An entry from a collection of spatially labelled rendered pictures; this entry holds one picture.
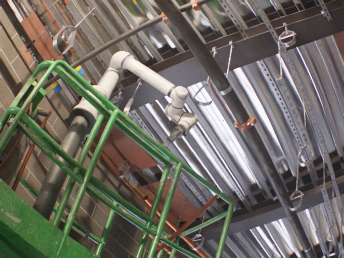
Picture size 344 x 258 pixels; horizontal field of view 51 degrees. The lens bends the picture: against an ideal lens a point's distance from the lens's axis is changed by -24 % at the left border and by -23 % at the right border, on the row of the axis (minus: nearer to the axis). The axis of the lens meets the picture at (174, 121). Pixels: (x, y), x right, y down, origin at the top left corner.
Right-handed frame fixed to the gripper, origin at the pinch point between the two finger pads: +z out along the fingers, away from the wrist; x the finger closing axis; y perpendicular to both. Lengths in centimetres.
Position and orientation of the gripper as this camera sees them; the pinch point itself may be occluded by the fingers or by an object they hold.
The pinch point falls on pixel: (167, 143)
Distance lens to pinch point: 294.4
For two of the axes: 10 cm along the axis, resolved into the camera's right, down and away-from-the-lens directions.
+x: -4.9, 5.3, 6.9
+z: -5.1, 4.7, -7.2
